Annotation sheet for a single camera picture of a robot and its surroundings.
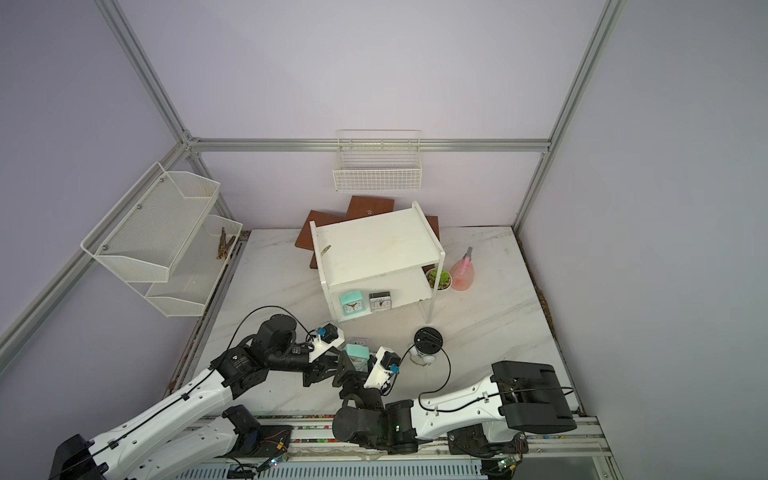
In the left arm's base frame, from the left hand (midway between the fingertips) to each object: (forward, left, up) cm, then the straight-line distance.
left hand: (341, 364), depth 73 cm
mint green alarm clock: (0, -5, +5) cm, 7 cm away
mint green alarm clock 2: (+14, -2, +7) cm, 15 cm away
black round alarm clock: (+10, -23, -9) cm, 27 cm away
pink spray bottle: (+29, -35, -1) cm, 45 cm away
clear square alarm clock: (+14, -9, +6) cm, 18 cm away
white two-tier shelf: (+20, -10, +19) cm, 30 cm away
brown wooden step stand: (+48, -1, +10) cm, 49 cm away
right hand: (+1, -3, +1) cm, 3 cm away
